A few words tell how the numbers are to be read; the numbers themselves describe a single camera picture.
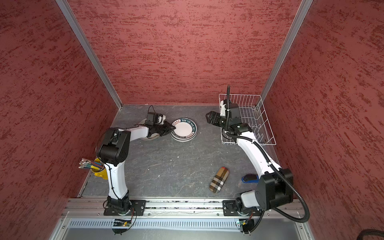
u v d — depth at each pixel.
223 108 0.74
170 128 1.00
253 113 1.14
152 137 0.87
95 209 0.76
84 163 0.72
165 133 0.94
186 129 1.03
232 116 0.61
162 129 0.90
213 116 0.73
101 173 0.76
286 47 0.86
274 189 0.41
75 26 0.77
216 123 0.73
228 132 0.59
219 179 0.81
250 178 0.81
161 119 0.94
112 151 0.55
